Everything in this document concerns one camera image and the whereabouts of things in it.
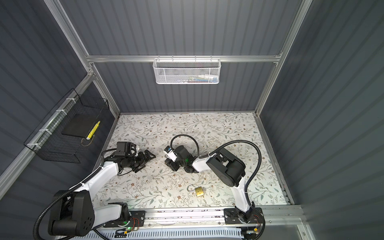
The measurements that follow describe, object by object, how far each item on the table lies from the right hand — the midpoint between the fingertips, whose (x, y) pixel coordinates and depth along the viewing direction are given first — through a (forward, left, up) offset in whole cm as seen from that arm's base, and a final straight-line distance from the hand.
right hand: (170, 161), depth 93 cm
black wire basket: (-1, +46, +29) cm, 55 cm away
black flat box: (+6, +43, +29) cm, 52 cm away
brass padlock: (-18, -18, 0) cm, 26 cm away
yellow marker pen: (+2, +34, +29) cm, 45 cm away
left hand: (-3, +10, +7) cm, 13 cm away
